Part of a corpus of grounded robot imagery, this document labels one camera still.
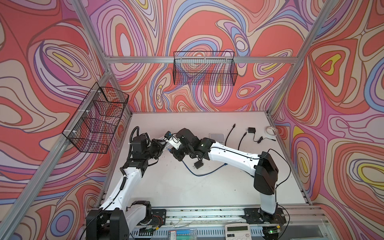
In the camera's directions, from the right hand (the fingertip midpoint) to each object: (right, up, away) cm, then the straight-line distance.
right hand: (173, 152), depth 79 cm
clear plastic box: (+9, -37, -10) cm, 39 cm away
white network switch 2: (+29, +6, +23) cm, 38 cm away
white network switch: (+2, +7, -12) cm, 14 cm away
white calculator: (+31, -34, -11) cm, 48 cm away
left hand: (-2, +6, +1) cm, 7 cm away
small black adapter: (+54, +11, +28) cm, 62 cm away
